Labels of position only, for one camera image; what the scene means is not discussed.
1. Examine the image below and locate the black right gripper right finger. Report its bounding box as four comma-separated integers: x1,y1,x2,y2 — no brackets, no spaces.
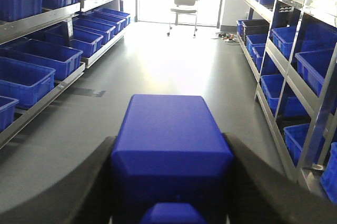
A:
223,132,337,224

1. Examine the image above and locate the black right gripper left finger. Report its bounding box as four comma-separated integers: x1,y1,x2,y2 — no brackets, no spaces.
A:
0,135,117,224

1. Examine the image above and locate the blue plastic box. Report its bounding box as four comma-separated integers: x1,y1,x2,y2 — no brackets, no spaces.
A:
110,94,235,224

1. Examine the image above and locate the steel flow rack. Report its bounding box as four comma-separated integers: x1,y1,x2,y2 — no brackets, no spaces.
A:
0,0,132,151
236,0,337,205

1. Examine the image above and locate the black plastic bin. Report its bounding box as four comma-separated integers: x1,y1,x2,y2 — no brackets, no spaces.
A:
241,18,270,43

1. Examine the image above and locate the cable bundle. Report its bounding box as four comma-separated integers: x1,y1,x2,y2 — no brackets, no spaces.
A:
211,30,240,45

